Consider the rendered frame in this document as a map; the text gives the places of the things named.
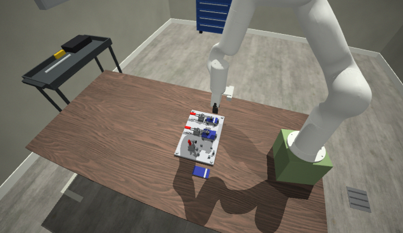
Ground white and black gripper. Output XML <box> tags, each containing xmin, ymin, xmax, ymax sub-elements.
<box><xmin>210</xmin><ymin>92</ymin><xmax>222</xmax><ymax>114</ymax></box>

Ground blue rectangular block with white band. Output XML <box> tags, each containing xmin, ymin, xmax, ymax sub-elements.
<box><xmin>192</xmin><ymin>166</ymin><xmax>210</xmax><ymax>179</ymax></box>

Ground blue metal plate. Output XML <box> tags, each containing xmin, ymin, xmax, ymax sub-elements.
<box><xmin>201</xmin><ymin>129</ymin><xmax>216</xmax><ymax>141</ymax></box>

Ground blue rectangular block with white slot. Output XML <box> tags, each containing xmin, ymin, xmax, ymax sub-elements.
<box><xmin>206</xmin><ymin>118</ymin><xmax>218</xmax><ymax>125</ymax></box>

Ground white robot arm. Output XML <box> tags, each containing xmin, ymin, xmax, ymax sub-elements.
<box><xmin>207</xmin><ymin>0</ymin><xmax>372</xmax><ymax>163</ymax></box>

